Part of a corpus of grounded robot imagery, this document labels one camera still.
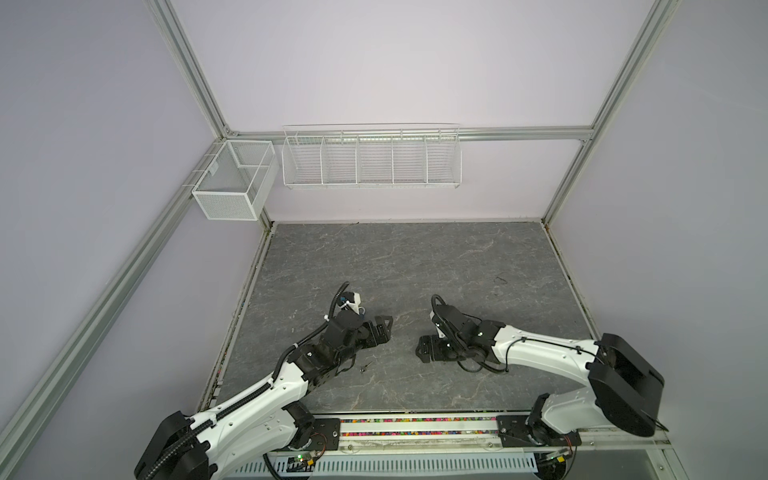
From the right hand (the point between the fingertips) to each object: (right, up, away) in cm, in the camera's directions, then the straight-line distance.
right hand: (427, 354), depth 84 cm
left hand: (-13, +9, -4) cm, 16 cm away
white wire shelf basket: (-17, +60, +14) cm, 64 cm away
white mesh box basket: (-63, +52, +17) cm, 84 cm away
